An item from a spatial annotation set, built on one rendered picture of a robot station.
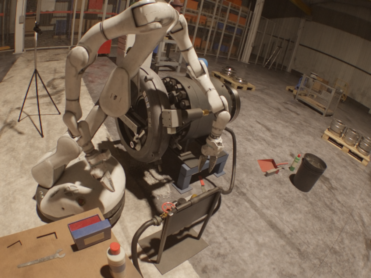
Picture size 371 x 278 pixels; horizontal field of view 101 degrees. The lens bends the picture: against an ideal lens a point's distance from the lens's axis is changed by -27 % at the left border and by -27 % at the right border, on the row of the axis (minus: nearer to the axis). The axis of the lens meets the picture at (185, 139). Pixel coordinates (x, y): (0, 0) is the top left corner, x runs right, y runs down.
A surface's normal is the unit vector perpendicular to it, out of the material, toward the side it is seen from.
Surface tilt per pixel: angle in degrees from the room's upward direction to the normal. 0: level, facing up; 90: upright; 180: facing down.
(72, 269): 0
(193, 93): 39
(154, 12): 79
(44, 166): 89
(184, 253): 0
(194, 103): 55
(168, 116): 90
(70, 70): 102
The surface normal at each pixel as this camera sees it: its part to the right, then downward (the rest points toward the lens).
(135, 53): -0.06, 0.48
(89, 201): 0.53, -0.37
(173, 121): 0.66, 0.14
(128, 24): -0.14, 0.65
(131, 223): 0.20, -0.84
